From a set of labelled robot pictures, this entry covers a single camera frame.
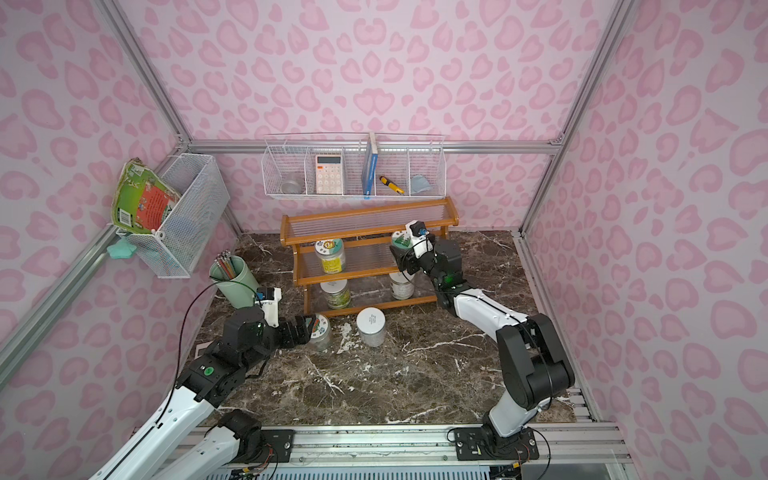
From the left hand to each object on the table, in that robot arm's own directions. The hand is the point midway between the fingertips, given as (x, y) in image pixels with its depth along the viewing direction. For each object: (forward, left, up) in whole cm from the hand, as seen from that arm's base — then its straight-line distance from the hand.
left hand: (300, 312), depth 76 cm
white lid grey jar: (+1, -17, -9) cm, 20 cm away
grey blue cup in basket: (+45, -32, +5) cm, 56 cm away
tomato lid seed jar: (0, -3, -11) cm, 11 cm away
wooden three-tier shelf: (+19, -16, +9) cm, 27 cm away
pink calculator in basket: (+42, -4, +12) cm, 43 cm away
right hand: (+21, -26, +5) cm, 34 cm away
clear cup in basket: (+41, +9, +7) cm, 43 cm away
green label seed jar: (+19, -26, +6) cm, 33 cm away
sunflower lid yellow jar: (+16, -6, +3) cm, 18 cm away
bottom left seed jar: (+11, -7, -10) cm, 16 cm away
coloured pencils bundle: (+18, +27, -3) cm, 33 cm away
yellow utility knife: (+41, -23, +9) cm, 48 cm away
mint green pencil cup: (+14, +24, -5) cm, 28 cm away
